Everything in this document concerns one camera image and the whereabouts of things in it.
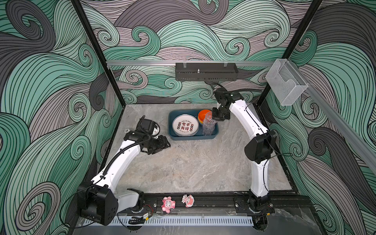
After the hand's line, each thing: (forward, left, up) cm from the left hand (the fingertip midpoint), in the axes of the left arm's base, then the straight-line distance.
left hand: (167, 145), depth 79 cm
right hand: (+18, -29, +2) cm, 34 cm away
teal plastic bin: (+31, 0, -10) cm, 33 cm away
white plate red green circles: (+23, -10, -13) cm, 29 cm away
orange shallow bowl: (+30, -22, -7) cm, 37 cm away
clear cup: (+15, -24, -3) cm, 29 cm away
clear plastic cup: (+16, -23, +7) cm, 29 cm away
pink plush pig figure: (-26, -2, -12) cm, 29 cm away
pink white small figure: (-24, -12, -12) cm, 30 cm away
